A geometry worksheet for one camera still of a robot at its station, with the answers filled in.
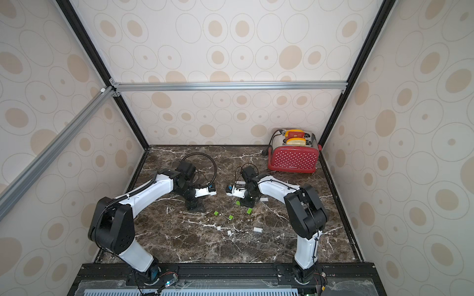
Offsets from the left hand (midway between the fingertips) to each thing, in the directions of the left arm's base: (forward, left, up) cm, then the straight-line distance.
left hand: (206, 200), depth 85 cm
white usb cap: (-10, -6, -9) cm, 14 cm away
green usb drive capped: (+2, -14, -6) cm, 16 cm away
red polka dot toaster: (+25, -44, +8) cm, 51 cm away
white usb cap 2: (-11, -11, -9) cm, 18 cm away
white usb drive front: (-10, -24, -9) cm, 28 cm away
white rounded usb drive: (+16, -16, -9) cm, 24 cm away
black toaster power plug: (+36, -30, -6) cm, 48 cm away
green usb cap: (-2, -4, -9) cm, 10 cm away
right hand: (+3, -17, -8) cm, 19 cm away
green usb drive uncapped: (-1, -20, -9) cm, 22 cm away
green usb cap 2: (-4, -11, -9) cm, 15 cm away
